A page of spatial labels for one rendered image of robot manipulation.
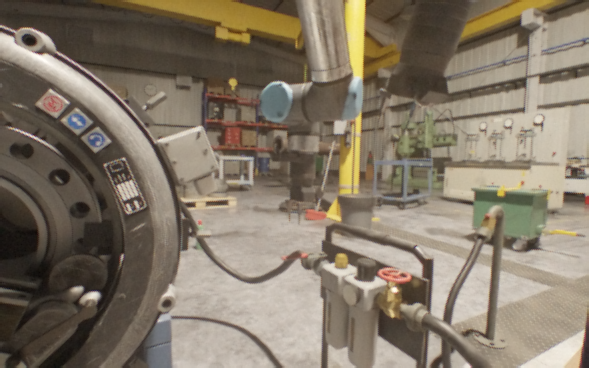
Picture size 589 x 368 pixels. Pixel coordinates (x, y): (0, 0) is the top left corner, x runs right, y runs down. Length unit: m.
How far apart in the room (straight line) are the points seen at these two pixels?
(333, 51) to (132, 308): 0.63
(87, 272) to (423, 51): 0.69
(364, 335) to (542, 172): 5.43
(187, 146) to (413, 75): 0.45
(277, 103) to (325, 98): 0.12
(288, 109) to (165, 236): 0.38
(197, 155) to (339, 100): 0.33
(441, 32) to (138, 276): 0.65
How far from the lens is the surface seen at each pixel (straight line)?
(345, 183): 3.93
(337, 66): 0.62
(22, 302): 0.65
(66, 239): 0.76
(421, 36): 0.47
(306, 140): 0.79
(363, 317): 0.80
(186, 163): 0.65
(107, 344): 0.70
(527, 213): 3.21
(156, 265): 0.64
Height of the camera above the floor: 0.75
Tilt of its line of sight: 4 degrees down
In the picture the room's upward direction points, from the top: 1 degrees clockwise
